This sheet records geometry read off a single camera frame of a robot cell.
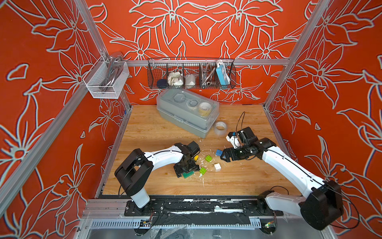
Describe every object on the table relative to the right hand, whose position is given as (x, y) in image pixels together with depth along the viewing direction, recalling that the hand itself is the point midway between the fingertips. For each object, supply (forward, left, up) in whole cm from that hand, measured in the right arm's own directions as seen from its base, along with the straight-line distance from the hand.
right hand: (224, 156), depth 79 cm
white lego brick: (-3, +3, -9) cm, 10 cm away
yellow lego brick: (+3, +15, -9) cm, 18 cm away
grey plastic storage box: (+25, +17, +7) cm, 32 cm away
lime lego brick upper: (+3, +8, -11) cm, 13 cm away
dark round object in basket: (+40, +38, +18) cm, 58 cm away
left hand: (-5, +18, -11) cm, 22 cm away
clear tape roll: (+27, -2, -11) cm, 29 cm away
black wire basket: (+50, +19, +19) cm, 57 cm away
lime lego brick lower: (-5, +11, -10) cm, 16 cm away
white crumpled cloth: (+43, +29, +20) cm, 55 cm away
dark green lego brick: (-7, +21, -11) cm, 24 cm away
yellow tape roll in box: (+30, +10, +5) cm, 32 cm away
